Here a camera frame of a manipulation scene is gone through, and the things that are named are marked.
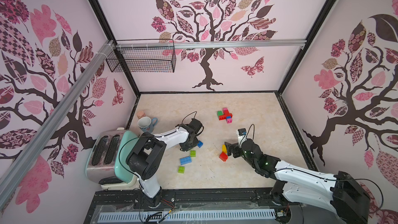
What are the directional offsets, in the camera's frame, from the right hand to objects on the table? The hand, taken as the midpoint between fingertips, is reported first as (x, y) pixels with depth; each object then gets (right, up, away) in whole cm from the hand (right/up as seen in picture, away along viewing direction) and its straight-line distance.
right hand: (231, 140), depth 82 cm
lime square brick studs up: (-22, -9, +5) cm, 24 cm away
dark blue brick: (-17, -5, +10) cm, 20 cm away
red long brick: (-1, +11, +21) cm, 24 cm away
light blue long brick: (-25, -12, +3) cm, 28 cm away
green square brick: (-4, +14, +25) cm, 29 cm away
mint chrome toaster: (-60, -7, -13) cm, 62 cm away
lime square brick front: (-27, -16, -1) cm, 32 cm away
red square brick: (-4, -9, +2) cm, 11 cm away
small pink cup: (-55, +14, +12) cm, 58 cm away
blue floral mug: (-49, +8, +8) cm, 50 cm away
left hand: (-22, -7, +9) cm, 25 cm away
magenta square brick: (0, +15, +24) cm, 29 cm away
